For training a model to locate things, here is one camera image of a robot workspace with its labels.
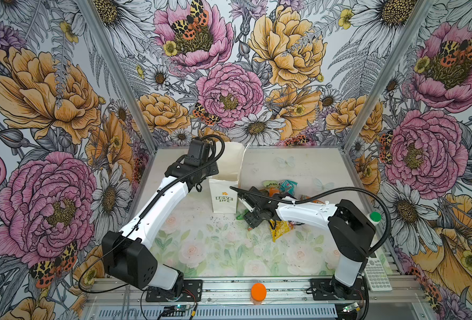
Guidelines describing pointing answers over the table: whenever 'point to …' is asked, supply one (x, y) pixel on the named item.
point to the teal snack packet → (287, 186)
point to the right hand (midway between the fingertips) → (256, 219)
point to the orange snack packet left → (272, 190)
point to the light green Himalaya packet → (270, 183)
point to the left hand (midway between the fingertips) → (210, 171)
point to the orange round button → (258, 291)
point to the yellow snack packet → (278, 228)
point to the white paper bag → (222, 198)
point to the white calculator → (376, 276)
